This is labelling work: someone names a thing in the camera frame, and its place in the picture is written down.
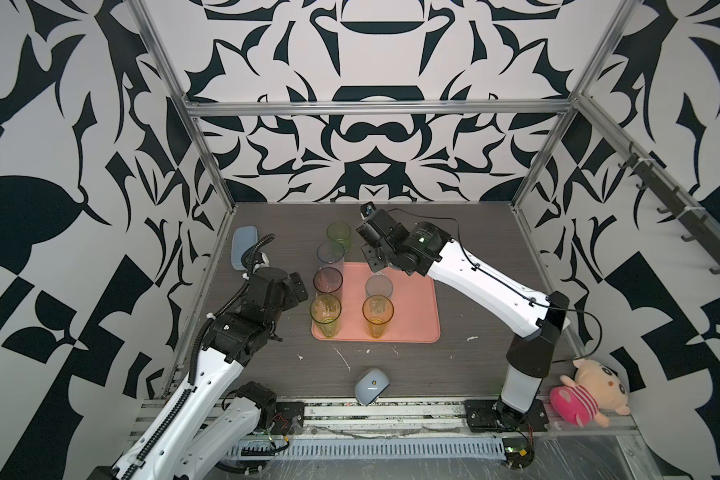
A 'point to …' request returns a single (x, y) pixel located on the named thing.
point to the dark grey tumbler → (327, 280)
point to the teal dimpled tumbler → (379, 285)
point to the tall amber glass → (377, 310)
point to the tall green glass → (325, 311)
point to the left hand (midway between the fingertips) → (284, 278)
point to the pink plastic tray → (415, 303)
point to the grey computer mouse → (371, 386)
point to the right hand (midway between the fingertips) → (377, 245)
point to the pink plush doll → (594, 390)
